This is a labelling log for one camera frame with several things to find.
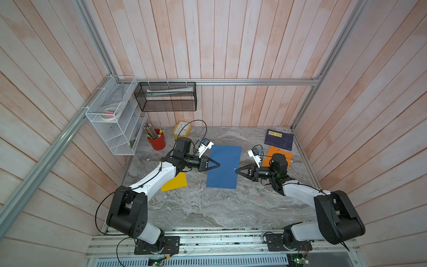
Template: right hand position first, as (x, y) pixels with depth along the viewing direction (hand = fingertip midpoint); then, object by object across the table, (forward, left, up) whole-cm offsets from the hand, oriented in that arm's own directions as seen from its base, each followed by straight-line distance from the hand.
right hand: (237, 172), depth 78 cm
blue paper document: (-3, +6, +1) cm, 7 cm away
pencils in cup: (+28, +51, -3) cm, 58 cm away
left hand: (0, +10, +4) cm, 10 cm away
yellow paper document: (+2, +31, -16) cm, 35 cm away
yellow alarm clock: (+43, +35, -15) cm, 57 cm away
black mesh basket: (+49, +42, +9) cm, 66 cm away
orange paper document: (+27, -28, -18) cm, 43 cm away
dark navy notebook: (+37, -34, -17) cm, 53 cm away
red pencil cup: (+25, +46, -9) cm, 53 cm away
